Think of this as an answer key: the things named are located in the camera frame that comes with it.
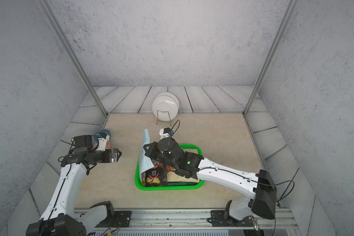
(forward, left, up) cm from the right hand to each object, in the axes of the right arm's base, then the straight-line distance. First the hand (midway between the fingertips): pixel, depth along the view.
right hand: (141, 148), depth 64 cm
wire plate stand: (+42, -2, -29) cm, 51 cm away
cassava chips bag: (-4, -13, -24) cm, 27 cm away
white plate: (+46, -4, -18) cm, 49 cm away
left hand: (+7, +20, -15) cm, 26 cm away
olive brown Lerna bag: (-5, -2, -4) cm, 7 cm away
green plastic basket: (-5, +6, -24) cm, 25 cm away
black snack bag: (-4, -4, -21) cm, 22 cm away
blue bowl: (+8, +22, -1) cm, 23 cm away
